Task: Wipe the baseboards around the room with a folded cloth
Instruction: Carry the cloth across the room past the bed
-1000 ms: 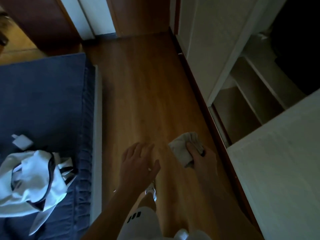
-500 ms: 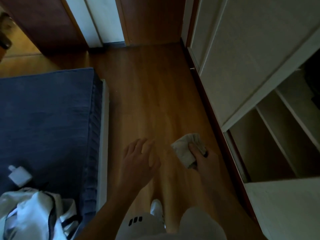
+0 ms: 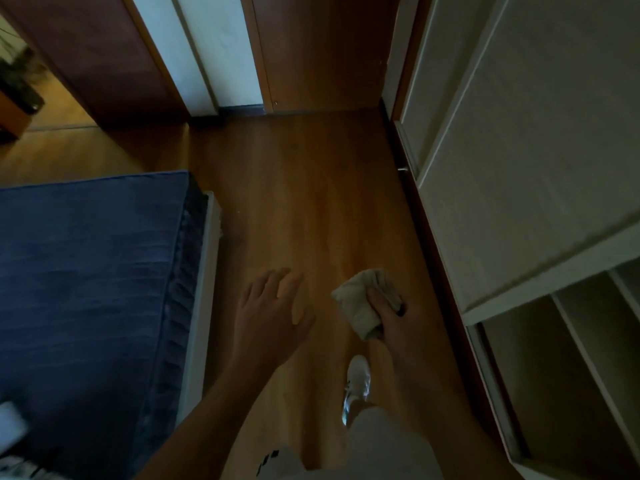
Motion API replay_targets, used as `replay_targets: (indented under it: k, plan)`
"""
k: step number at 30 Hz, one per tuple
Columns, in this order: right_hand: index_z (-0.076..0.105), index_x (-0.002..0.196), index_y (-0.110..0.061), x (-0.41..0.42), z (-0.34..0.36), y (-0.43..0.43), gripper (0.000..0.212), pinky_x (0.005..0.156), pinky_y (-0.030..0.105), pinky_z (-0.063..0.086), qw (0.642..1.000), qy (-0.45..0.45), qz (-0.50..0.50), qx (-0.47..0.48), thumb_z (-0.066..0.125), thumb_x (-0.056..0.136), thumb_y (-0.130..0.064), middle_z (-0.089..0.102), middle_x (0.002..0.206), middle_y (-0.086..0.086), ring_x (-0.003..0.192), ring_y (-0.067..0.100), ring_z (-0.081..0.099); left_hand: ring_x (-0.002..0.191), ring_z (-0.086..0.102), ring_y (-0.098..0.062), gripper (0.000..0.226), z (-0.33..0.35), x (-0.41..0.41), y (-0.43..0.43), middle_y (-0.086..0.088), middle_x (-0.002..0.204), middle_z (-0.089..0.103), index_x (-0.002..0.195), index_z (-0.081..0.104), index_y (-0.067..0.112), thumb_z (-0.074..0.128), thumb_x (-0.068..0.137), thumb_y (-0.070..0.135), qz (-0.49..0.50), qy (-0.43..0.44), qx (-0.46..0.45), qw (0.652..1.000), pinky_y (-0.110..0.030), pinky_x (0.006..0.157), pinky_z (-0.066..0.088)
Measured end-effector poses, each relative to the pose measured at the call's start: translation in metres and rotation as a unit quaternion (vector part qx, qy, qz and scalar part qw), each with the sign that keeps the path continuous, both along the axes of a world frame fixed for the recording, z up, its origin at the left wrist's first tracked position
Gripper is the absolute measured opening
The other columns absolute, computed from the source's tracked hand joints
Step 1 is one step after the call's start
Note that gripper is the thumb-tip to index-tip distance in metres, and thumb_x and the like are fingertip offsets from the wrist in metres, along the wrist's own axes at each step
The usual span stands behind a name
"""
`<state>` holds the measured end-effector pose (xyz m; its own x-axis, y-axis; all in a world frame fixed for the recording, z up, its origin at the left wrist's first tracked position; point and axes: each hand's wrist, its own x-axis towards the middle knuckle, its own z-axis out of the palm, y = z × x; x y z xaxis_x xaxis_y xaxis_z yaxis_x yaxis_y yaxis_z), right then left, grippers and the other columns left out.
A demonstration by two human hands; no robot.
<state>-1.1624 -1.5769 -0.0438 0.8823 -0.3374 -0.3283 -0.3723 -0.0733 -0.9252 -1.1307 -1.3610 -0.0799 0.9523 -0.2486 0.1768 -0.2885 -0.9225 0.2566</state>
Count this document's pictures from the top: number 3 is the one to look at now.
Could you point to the grey trousers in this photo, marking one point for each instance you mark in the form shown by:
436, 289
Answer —
390, 449

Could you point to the person's bare leg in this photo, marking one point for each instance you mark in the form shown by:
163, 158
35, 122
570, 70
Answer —
357, 412

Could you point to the black baseboard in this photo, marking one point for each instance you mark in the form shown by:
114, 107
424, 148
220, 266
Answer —
417, 204
205, 119
242, 110

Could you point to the orange wooden door frame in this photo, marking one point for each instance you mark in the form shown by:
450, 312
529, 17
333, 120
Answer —
257, 54

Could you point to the person's left hand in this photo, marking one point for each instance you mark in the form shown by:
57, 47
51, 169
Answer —
270, 324

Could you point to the cream closet shelf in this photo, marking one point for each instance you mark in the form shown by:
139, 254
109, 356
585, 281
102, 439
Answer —
625, 294
595, 369

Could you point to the person's right hand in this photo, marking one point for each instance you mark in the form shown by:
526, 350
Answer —
407, 344

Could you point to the person's left forearm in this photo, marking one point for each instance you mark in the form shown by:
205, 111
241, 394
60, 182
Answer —
200, 429

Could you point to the plain orange wooden door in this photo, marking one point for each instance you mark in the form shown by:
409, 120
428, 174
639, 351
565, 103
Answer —
325, 44

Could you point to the grey cleaning cloth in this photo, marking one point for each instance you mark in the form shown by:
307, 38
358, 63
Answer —
357, 304

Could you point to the person's right forearm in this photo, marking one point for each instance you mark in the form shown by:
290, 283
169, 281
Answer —
460, 434

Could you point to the cream closet inner panel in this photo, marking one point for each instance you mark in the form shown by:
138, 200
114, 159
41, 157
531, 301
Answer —
540, 394

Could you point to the brown door with rose carving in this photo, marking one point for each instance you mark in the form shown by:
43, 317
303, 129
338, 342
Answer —
100, 44

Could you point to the blue quilted mattress cover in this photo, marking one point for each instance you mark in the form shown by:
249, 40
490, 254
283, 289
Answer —
90, 294

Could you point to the white shoe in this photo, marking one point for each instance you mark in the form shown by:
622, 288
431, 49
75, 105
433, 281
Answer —
357, 382

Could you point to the white louvered sliding door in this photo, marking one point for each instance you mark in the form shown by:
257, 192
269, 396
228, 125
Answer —
540, 144

